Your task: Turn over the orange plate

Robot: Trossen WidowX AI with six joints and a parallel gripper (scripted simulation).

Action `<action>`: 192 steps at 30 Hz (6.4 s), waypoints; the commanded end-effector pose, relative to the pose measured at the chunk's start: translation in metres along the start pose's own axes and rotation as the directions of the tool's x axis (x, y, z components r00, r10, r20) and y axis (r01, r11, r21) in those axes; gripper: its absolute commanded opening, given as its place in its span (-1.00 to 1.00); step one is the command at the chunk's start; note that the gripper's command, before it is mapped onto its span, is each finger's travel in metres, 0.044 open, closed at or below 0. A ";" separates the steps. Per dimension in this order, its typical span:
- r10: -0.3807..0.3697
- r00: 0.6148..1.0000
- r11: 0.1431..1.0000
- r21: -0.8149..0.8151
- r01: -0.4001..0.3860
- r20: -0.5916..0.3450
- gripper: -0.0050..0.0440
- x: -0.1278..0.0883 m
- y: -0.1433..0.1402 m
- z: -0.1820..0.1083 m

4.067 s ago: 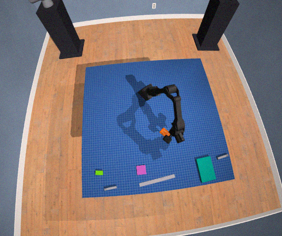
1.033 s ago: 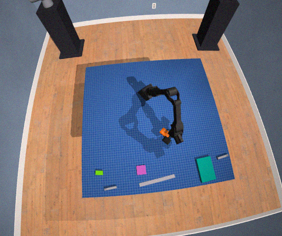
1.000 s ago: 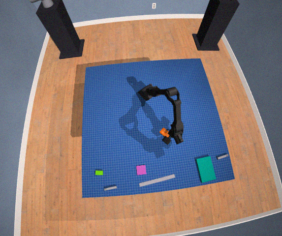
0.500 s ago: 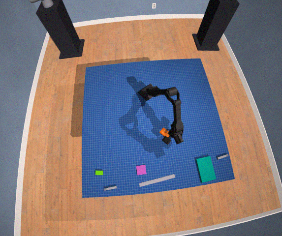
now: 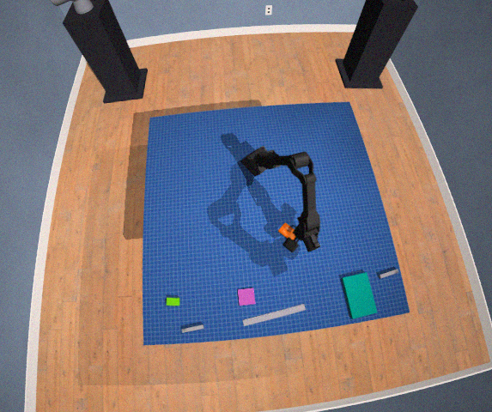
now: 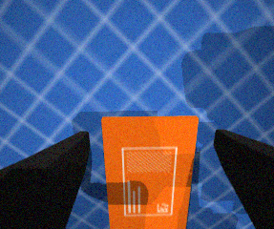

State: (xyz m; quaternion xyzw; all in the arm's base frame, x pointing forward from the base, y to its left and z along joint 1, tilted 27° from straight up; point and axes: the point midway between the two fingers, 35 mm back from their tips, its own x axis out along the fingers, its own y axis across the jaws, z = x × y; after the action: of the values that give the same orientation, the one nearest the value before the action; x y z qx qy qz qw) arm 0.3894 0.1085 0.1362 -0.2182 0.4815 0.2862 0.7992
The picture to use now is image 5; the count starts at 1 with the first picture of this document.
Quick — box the teal rectangular block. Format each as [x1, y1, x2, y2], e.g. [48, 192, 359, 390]
[342, 272, 377, 319]

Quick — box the orange plate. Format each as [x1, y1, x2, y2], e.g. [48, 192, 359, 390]
[278, 222, 295, 239]

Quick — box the small pink square block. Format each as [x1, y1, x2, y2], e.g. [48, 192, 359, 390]
[238, 288, 255, 306]

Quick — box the green flat block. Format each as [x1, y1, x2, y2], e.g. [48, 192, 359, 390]
[167, 298, 180, 306]

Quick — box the dark blue work mat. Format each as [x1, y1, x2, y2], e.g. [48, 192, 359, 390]
[143, 102, 410, 345]

